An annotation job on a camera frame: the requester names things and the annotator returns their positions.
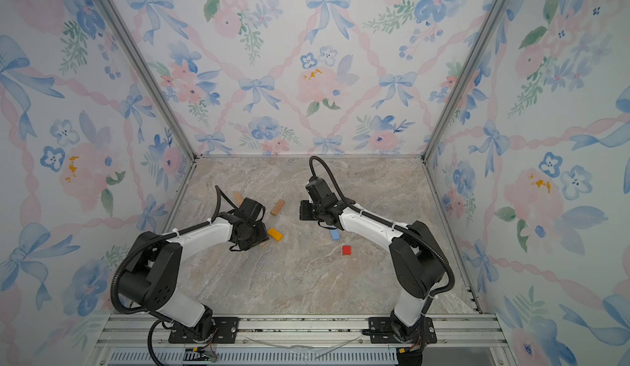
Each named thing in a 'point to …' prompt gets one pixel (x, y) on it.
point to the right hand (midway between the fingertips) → (303, 208)
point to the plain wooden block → (277, 207)
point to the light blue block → (335, 234)
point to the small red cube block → (346, 249)
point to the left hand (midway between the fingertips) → (266, 237)
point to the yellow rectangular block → (275, 234)
